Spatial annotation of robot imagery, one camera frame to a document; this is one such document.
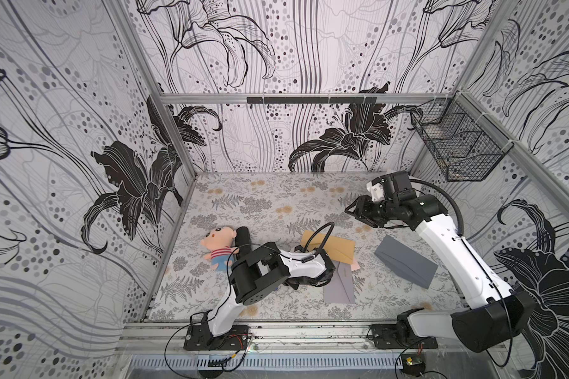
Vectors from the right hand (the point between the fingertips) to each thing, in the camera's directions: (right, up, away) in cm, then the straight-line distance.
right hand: (351, 210), depth 76 cm
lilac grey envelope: (-2, -28, +7) cm, 29 cm away
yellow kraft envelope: (-1, -16, +15) cm, 22 cm away
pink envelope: (+5, -22, +13) cm, 26 cm away
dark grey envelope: (+23, -21, +11) cm, 33 cm away
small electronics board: (+18, -46, -5) cm, 50 cm away
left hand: (-26, -26, +10) cm, 38 cm away
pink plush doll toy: (-47, -13, +14) cm, 51 cm away
